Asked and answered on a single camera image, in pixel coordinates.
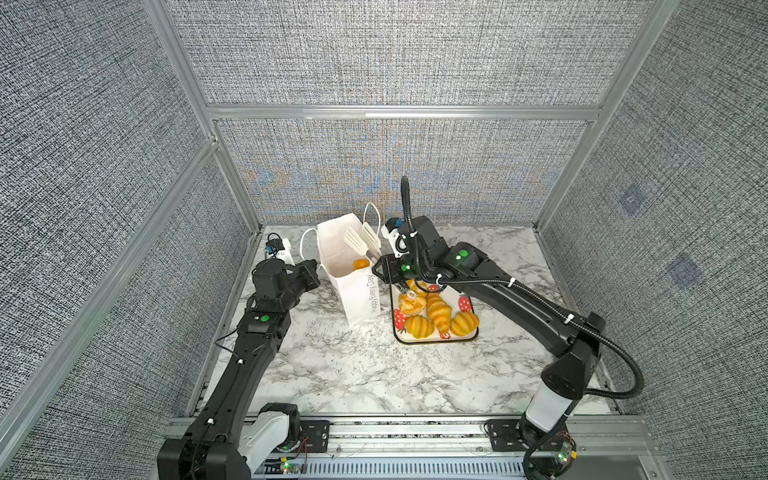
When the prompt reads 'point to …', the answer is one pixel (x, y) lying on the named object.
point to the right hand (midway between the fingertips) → (378, 265)
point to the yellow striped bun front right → (464, 323)
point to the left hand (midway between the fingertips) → (317, 260)
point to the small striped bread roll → (420, 291)
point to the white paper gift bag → (346, 274)
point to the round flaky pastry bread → (411, 306)
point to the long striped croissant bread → (439, 311)
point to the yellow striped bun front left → (419, 326)
